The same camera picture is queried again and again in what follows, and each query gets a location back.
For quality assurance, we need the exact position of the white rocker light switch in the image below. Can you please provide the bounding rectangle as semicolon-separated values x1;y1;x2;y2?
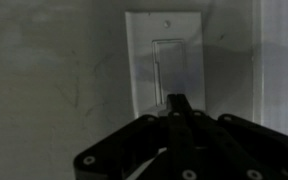
124;11;207;120

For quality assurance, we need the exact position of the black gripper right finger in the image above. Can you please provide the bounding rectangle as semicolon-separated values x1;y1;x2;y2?
177;94;288;180

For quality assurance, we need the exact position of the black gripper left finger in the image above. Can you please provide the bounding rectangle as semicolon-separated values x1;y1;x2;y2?
73;94;192;180

